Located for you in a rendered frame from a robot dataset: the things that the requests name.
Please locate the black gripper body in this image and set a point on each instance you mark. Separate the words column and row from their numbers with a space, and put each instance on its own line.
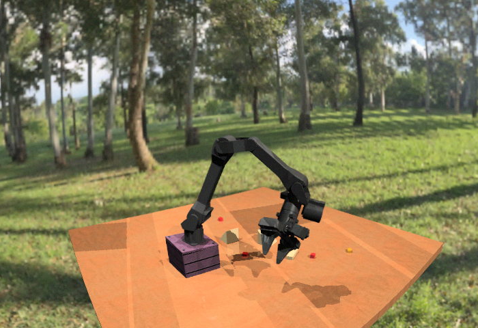
column 277, row 224

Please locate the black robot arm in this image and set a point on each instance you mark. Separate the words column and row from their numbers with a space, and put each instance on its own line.
column 297, row 192

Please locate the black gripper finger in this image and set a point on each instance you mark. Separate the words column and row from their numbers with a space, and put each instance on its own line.
column 282, row 251
column 268, row 237

